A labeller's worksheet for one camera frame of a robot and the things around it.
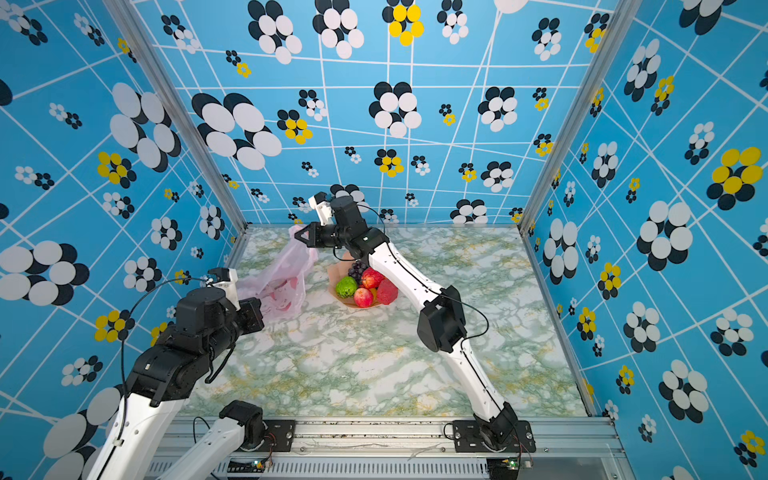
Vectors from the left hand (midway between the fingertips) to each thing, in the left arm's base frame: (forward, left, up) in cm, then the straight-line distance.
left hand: (265, 303), depth 69 cm
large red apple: (+17, -23, -14) cm, 32 cm away
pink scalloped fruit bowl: (+25, -11, -21) cm, 35 cm away
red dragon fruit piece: (+13, -28, -16) cm, 35 cm away
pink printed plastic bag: (+20, +8, -21) cm, 30 cm away
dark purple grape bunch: (+22, -18, -17) cm, 33 cm away
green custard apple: (+15, -16, -16) cm, 27 cm away
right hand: (+20, -4, 0) cm, 20 cm away
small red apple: (+12, -21, -18) cm, 30 cm away
